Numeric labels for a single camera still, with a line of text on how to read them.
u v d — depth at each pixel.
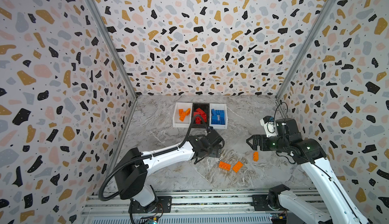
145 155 0.45
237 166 0.86
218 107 1.13
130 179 0.41
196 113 1.06
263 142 0.61
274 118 0.62
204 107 1.14
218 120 1.08
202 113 1.07
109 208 0.73
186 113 1.07
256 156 0.90
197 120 1.03
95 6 0.75
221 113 1.08
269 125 0.64
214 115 1.09
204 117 1.03
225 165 0.87
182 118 1.07
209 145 0.61
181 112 1.09
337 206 0.39
